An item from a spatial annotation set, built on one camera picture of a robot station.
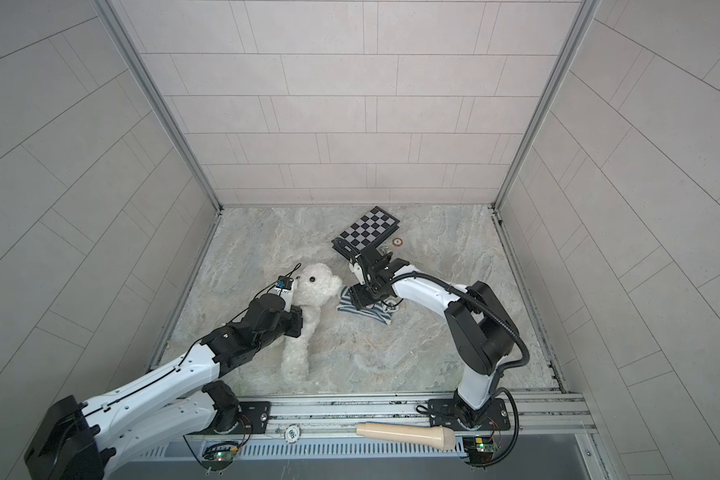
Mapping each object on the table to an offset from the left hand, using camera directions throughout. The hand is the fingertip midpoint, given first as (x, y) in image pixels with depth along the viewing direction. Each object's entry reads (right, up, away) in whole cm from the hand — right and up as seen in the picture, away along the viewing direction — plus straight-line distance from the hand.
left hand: (313, 306), depth 81 cm
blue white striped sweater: (+19, -3, +6) cm, 20 cm away
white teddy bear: (+1, +6, -4) cm, 7 cm away
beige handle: (+30, -26, -14) cm, 42 cm away
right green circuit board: (+41, -30, -13) cm, 52 cm away
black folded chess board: (+14, +20, +24) cm, 35 cm away
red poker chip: (+25, +17, +25) cm, 39 cm away
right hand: (+12, 0, +7) cm, 14 cm away
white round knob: (-3, -27, -11) cm, 29 cm away
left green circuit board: (-18, -30, -15) cm, 38 cm away
